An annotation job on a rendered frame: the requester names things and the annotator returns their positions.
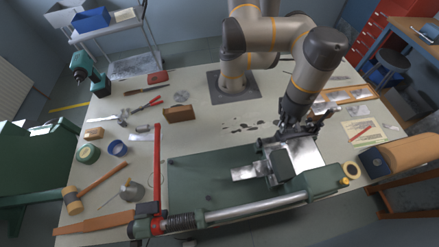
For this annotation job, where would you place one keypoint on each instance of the red flat box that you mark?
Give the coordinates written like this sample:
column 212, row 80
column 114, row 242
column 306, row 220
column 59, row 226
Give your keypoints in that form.
column 157, row 77

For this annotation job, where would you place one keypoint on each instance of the green machine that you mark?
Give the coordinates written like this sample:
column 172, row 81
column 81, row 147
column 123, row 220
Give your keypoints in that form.
column 34, row 161

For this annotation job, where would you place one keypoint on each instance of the grey box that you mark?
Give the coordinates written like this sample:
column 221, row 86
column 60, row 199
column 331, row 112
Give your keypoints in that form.
column 408, row 103

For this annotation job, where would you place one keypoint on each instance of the grey metal shelf unit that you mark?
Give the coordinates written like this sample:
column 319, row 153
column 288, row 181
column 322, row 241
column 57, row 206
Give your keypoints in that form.
column 137, row 67

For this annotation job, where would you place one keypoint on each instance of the white ribbed panel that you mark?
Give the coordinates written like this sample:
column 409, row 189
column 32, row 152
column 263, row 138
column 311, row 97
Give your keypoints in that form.
column 13, row 89

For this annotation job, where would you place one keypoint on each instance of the yellow headed wooden mallet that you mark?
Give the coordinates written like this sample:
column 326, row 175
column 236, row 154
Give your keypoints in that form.
column 72, row 200

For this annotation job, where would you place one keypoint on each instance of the grey plastic bin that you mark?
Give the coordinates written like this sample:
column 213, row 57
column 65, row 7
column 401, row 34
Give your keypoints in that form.
column 58, row 15

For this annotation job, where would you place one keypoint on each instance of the blue crate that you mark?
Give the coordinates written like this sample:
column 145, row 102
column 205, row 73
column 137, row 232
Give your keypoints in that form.
column 372, row 68

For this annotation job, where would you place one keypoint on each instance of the wooden rack tray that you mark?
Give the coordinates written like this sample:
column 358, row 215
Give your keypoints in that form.
column 348, row 102

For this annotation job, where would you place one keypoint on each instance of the yellow tape roll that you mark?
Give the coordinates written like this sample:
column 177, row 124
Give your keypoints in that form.
column 346, row 170

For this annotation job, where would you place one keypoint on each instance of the dark fence bar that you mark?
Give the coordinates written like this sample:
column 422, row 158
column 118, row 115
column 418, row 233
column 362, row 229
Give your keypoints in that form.
column 295, row 136

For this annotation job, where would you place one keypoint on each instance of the brown wooden block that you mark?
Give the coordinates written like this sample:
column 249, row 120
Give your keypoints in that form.
column 179, row 114

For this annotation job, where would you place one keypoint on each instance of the orange brown plank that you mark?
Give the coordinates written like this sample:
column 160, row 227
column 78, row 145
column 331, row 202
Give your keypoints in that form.
column 96, row 223

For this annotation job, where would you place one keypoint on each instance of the grey round stool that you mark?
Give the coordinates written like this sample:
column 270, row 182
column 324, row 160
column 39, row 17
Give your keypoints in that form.
column 392, row 59

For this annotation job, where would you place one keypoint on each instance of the grey square base plate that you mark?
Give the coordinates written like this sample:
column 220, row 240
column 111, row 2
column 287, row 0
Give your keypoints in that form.
column 212, row 96

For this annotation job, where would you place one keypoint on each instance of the grey mottled sheet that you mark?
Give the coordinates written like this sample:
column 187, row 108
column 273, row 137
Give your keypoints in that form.
column 357, row 110

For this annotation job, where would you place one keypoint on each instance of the red drawer cabinet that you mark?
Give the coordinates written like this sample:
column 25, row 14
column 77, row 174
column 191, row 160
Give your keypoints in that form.
column 374, row 24

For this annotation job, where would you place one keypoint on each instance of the yellow knob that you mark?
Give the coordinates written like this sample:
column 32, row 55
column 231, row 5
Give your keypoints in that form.
column 344, row 181

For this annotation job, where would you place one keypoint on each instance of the black lock lever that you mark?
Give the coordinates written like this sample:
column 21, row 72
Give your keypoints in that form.
column 324, row 120

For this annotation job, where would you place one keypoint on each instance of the teal bench drill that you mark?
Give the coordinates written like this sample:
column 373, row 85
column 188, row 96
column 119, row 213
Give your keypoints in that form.
column 85, row 67

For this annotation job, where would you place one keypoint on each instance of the cream paper pad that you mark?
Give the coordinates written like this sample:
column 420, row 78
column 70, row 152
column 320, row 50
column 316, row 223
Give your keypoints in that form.
column 125, row 15

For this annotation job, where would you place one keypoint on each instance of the printed paper sheet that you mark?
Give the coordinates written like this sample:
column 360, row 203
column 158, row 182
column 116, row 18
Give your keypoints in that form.
column 372, row 137

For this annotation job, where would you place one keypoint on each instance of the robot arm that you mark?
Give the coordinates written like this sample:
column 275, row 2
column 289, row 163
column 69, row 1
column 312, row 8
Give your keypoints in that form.
column 260, row 31

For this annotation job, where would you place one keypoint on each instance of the small metal sheet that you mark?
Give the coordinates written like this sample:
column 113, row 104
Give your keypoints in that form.
column 141, row 137

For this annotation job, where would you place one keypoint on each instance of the small tan box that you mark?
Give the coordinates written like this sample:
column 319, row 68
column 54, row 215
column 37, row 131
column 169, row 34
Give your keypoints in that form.
column 93, row 133

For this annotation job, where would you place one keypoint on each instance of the green round tin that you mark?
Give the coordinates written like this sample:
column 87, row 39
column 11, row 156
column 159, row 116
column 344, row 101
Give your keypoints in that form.
column 88, row 153

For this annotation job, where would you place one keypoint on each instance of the blue plastic bin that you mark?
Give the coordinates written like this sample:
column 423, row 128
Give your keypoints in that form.
column 91, row 20

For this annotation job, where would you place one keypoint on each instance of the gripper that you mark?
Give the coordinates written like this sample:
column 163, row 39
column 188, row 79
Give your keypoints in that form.
column 288, row 118

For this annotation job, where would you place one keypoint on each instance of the small metal offcut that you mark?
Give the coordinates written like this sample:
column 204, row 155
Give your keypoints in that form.
column 391, row 127

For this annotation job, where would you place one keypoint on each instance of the blue bench vise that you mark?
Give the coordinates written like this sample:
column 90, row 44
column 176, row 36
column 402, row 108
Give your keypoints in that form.
column 430, row 32

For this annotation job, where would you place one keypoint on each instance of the grey round disc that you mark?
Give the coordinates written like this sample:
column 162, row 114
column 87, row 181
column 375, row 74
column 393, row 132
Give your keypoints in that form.
column 181, row 96

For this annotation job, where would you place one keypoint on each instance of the grey metal clamp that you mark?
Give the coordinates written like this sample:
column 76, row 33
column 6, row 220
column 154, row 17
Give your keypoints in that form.
column 123, row 117

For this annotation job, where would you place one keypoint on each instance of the thin metal rod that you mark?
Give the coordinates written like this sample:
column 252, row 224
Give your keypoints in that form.
column 108, row 201

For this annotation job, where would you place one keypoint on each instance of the red lever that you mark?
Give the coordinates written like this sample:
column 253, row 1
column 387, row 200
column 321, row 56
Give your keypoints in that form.
column 157, row 164

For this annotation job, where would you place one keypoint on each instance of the green notcher body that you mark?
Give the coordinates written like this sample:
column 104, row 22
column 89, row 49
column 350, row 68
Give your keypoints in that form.
column 199, row 178

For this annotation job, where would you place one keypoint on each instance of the blue framed wooden table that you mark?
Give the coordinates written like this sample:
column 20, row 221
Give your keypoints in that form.
column 408, row 25

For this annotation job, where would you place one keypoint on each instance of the grey metal funnel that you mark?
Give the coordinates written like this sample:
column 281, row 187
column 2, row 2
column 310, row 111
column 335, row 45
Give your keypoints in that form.
column 132, row 192

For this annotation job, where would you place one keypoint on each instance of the aluminium blank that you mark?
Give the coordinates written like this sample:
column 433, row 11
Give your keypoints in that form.
column 247, row 171

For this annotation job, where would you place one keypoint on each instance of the shiny metal strip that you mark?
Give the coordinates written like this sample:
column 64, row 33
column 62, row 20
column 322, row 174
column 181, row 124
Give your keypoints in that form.
column 101, row 119

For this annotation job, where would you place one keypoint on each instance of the small grey cylinder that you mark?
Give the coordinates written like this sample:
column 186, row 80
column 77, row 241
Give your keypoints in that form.
column 143, row 128

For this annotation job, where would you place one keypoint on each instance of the steel tube with spring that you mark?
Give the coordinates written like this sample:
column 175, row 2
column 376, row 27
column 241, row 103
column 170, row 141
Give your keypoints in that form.
column 254, row 206

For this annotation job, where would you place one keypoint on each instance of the navy blue box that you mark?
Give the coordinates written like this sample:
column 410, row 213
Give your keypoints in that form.
column 374, row 163

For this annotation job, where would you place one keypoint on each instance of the shiny metal piece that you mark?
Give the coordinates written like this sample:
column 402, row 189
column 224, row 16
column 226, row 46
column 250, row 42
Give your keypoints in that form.
column 326, row 107

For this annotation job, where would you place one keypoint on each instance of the red pencil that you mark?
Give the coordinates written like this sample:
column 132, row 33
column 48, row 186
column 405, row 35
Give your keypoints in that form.
column 360, row 133

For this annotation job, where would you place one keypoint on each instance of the tan rolled material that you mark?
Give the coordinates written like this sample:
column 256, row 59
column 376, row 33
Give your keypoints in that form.
column 411, row 151

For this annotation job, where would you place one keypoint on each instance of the brown wooden frame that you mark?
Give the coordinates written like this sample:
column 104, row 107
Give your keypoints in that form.
column 404, row 180

